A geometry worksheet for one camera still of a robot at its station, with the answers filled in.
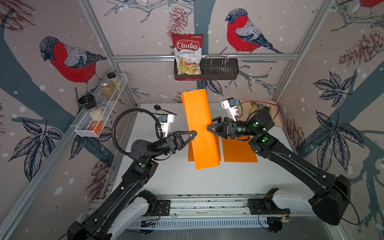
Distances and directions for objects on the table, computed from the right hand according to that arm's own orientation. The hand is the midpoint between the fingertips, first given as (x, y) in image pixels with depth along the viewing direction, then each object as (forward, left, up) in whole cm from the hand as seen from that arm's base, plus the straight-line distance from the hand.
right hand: (207, 128), depth 54 cm
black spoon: (+48, +38, -40) cm, 73 cm away
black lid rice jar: (+11, +52, -6) cm, 53 cm away
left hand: (-3, +4, 0) cm, 5 cm away
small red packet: (+4, +48, -6) cm, 48 cm away
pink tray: (+52, -33, -40) cm, 73 cm away
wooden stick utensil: (+49, -52, -41) cm, 83 cm away
